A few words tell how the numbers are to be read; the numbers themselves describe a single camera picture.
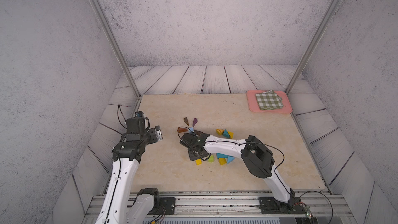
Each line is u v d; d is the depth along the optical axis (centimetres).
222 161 86
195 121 104
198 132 96
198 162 86
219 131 98
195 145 67
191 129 99
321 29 85
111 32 87
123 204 40
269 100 115
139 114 65
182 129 99
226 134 96
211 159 86
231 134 98
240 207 74
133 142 54
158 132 69
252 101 117
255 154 57
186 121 104
